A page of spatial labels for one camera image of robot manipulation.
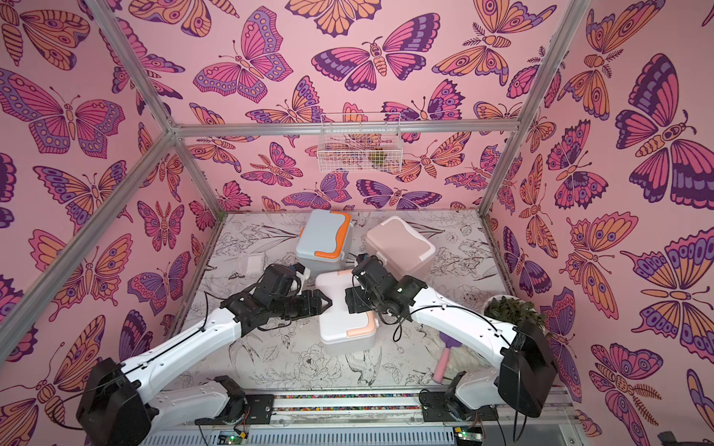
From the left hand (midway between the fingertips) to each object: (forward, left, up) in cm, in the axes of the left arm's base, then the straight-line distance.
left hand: (328, 303), depth 79 cm
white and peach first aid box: (-8, -4, 0) cm, 10 cm away
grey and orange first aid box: (+22, +4, +1) cm, 22 cm away
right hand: (+2, -8, +1) cm, 9 cm away
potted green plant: (-3, -50, +3) cm, 50 cm away
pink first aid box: (+21, -22, 0) cm, 30 cm away
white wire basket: (+50, -9, +21) cm, 55 cm away
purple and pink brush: (-15, -32, -12) cm, 37 cm away
